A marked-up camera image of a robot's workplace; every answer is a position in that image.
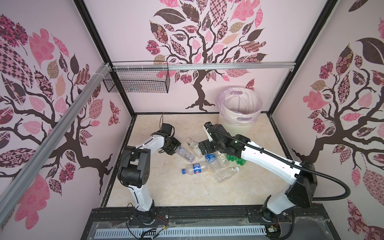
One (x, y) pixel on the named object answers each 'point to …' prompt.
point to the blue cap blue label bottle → (202, 168)
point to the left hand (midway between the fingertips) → (179, 148)
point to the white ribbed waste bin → (239, 124)
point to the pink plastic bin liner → (239, 105)
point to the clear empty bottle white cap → (220, 175)
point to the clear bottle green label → (222, 159)
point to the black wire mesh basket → (143, 77)
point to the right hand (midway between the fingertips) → (205, 141)
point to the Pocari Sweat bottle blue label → (212, 163)
